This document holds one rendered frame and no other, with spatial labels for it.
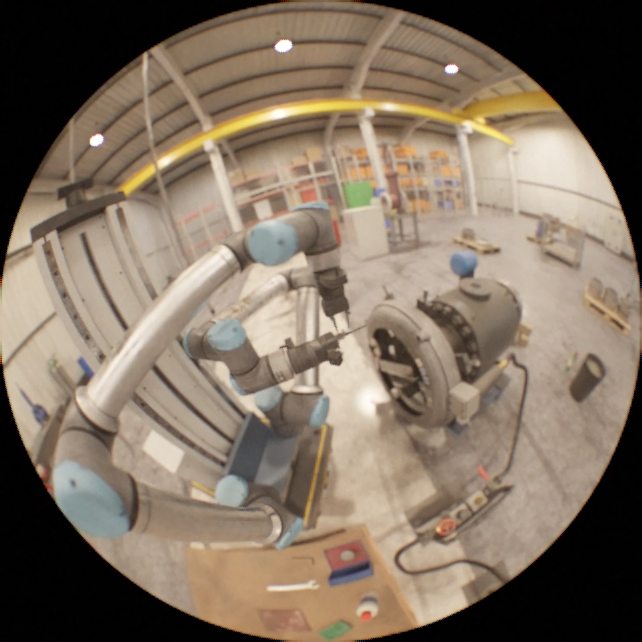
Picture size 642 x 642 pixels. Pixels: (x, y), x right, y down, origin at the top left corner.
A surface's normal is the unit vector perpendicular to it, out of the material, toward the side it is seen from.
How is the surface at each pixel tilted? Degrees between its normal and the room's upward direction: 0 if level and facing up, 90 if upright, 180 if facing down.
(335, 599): 0
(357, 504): 0
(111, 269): 90
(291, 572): 0
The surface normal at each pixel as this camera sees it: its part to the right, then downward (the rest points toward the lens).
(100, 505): 0.78, 0.02
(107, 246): 0.96, -0.10
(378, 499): -0.24, -0.81
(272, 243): -0.43, 0.58
